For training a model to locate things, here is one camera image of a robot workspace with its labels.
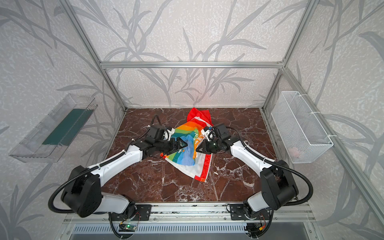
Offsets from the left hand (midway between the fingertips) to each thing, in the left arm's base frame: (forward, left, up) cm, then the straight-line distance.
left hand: (185, 143), depth 81 cm
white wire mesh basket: (-8, -51, +20) cm, 55 cm away
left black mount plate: (-31, +22, -14) cm, 41 cm away
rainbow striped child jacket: (-6, -4, -13) cm, 15 cm away
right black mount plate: (-31, -27, -14) cm, 43 cm away
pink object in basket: (-8, -54, +6) cm, 55 cm away
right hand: (-1, -6, -1) cm, 7 cm away
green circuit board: (-37, +25, -16) cm, 48 cm away
